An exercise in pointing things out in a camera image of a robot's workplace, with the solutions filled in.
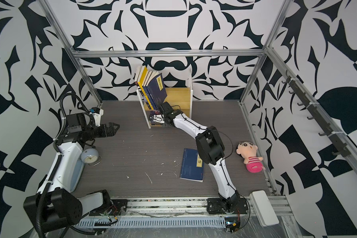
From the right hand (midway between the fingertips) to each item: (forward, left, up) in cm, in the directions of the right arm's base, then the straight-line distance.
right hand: (168, 113), depth 99 cm
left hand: (-16, +30, +11) cm, 36 cm away
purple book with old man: (-11, +8, +6) cm, 15 cm away
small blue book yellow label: (-5, +8, +19) cm, 22 cm away
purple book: (+1, +11, 0) cm, 11 cm away
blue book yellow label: (-3, +5, +21) cm, 22 cm away
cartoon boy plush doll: (-25, -46, -5) cm, 53 cm away
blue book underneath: (-31, -15, -10) cm, 36 cm away
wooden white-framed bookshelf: (+5, -9, +9) cm, 14 cm away
